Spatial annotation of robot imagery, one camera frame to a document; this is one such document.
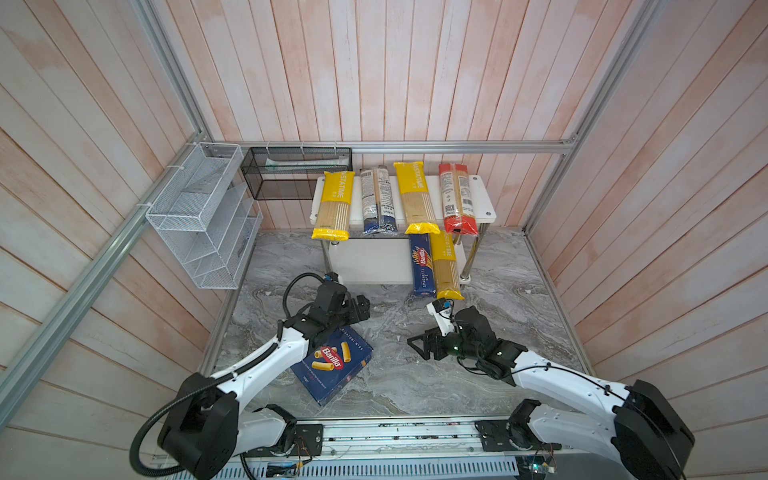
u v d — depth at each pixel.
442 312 0.73
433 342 0.70
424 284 0.92
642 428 0.41
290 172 1.04
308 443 0.73
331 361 0.80
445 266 0.98
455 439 0.75
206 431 0.40
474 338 0.64
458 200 0.76
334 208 0.75
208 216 0.72
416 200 0.79
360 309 0.76
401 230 0.72
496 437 0.73
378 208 0.75
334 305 0.66
